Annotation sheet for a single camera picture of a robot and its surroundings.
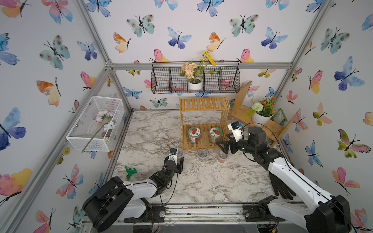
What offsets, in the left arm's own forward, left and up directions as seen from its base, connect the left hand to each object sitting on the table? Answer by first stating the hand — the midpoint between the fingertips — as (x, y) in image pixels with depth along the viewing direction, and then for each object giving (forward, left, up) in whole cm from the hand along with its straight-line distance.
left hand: (180, 156), depth 88 cm
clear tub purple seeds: (+1, -13, -1) cm, 13 cm away
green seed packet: (+31, -73, -2) cm, 80 cm away
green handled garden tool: (-7, +31, -6) cm, 32 cm away
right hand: (+2, -24, +16) cm, 29 cm away
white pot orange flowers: (+23, -52, +12) cm, 58 cm away
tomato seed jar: (+13, -9, +4) cm, 16 cm away
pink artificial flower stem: (+10, +36, +27) cm, 46 cm away
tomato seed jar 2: (+13, -22, +4) cm, 26 cm away
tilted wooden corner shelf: (+31, -45, +2) cm, 54 cm away
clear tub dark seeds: (0, 0, +3) cm, 3 cm away
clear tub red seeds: (-1, -25, -1) cm, 25 cm away
